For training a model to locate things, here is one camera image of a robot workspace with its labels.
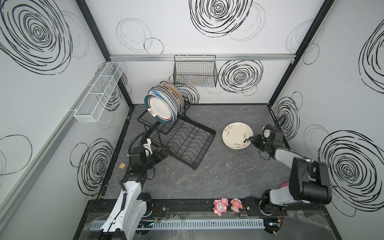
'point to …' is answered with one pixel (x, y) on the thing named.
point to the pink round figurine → (236, 205)
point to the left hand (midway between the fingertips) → (166, 149)
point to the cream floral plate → (234, 133)
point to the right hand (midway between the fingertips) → (248, 137)
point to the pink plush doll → (220, 205)
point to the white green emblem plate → (178, 111)
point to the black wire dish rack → (186, 140)
